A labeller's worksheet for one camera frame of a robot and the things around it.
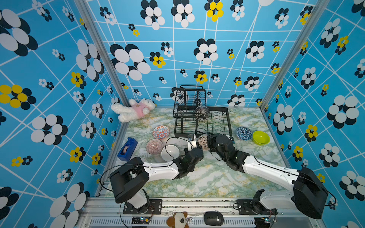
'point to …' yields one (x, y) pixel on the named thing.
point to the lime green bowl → (261, 138)
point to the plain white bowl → (172, 150)
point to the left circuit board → (140, 220)
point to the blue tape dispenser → (127, 150)
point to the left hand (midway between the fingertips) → (202, 143)
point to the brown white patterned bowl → (202, 142)
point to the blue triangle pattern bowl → (244, 133)
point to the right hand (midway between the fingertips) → (207, 132)
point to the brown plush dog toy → (178, 220)
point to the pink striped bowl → (154, 146)
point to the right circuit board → (262, 221)
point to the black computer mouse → (213, 218)
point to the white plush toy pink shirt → (136, 109)
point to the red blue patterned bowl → (160, 132)
